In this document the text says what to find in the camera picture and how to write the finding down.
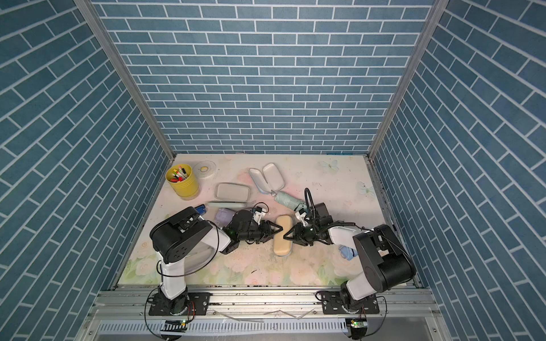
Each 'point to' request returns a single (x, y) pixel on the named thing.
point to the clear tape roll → (205, 170)
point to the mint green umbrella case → (229, 204)
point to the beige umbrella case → (283, 246)
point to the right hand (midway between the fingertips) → (288, 239)
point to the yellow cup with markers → (183, 180)
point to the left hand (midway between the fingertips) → (285, 235)
